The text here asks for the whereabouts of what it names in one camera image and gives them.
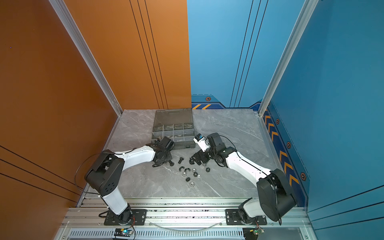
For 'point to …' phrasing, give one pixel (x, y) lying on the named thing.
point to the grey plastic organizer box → (176, 124)
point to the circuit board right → (252, 233)
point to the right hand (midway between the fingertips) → (197, 153)
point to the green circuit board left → (124, 232)
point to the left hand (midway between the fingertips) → (168, 156)
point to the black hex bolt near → (181, 159)
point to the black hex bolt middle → (171, 163)
